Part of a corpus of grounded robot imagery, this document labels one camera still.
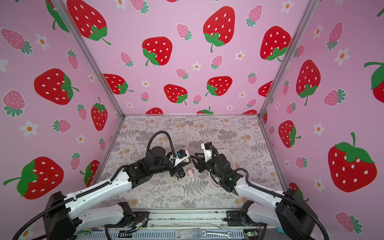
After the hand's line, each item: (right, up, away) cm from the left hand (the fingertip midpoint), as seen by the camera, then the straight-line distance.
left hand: (187, 159), depth 73 cm
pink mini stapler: (+1, -12, +13) cm, 18 cm away
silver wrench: (+21, -36, -3) cm, 41 cm away
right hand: (+2, +1, +3) cm, 4 cm away
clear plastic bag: (+1, -35, -4) cm, 35 cm away
